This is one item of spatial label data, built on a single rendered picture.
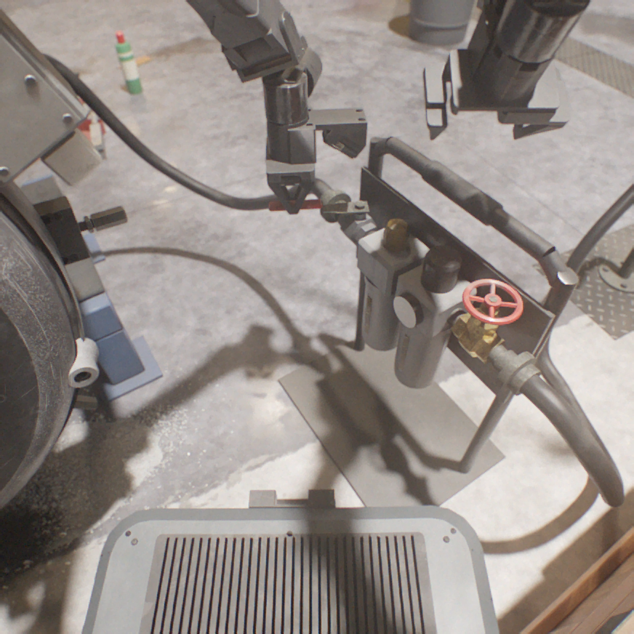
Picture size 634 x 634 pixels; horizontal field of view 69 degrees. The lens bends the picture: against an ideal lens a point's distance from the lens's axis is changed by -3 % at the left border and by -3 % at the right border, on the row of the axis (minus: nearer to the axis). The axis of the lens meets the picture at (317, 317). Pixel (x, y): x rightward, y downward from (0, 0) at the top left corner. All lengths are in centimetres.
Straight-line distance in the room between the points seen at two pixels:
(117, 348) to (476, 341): 75
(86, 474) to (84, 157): 74
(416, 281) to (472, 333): 10
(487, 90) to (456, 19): 231
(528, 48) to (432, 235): 33
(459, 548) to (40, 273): 60
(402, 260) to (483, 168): 116
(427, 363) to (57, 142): 56
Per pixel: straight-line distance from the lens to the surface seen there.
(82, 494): 109
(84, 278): 107
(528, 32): 45
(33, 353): 57
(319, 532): 69
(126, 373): 116
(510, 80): 49
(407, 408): 107
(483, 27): 49
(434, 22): 279
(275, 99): 64
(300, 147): 66
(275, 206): 75
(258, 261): 137
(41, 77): 46
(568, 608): 90
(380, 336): 82
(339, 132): 67
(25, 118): 47
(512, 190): 174
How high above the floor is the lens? 93
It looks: 50 degrees down
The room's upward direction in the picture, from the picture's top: 1 degrees counter-clockwise
